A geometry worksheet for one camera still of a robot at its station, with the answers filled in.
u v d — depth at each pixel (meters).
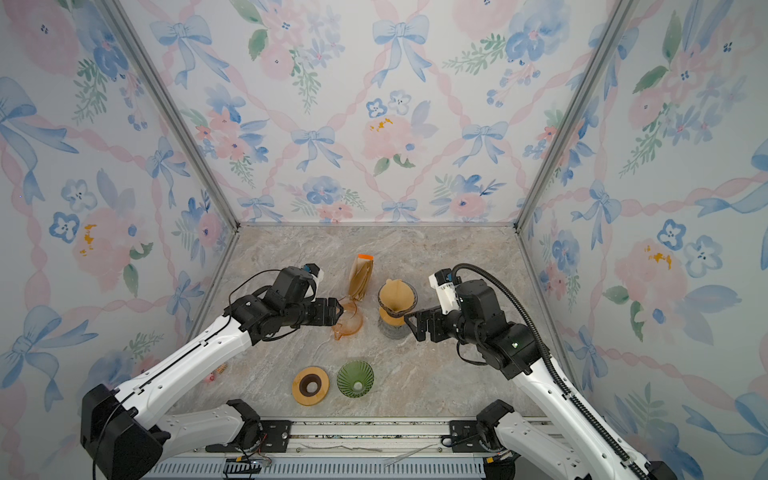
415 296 0.81
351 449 0.73
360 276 0.95
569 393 0.43
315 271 0.72
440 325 0.61
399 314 0.82
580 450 0.41
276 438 0.74
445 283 0.61
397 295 0.84
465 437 0.73
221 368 0.49
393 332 0.88
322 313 0.68
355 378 0.82
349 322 0.91
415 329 0.62
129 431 0.38
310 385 0.82
